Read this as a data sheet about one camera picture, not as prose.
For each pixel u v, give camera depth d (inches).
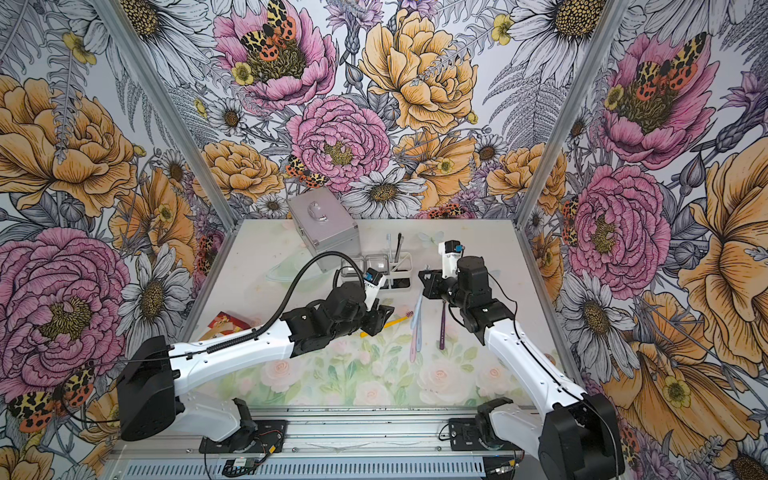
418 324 39.1
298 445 29.1
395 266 37.8
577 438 15.5
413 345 35.2
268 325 20.9
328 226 40.0
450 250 28.2
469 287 23.9
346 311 23.1
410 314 37.8
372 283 26.6
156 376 16.6
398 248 37.9
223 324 35.2
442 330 36.3
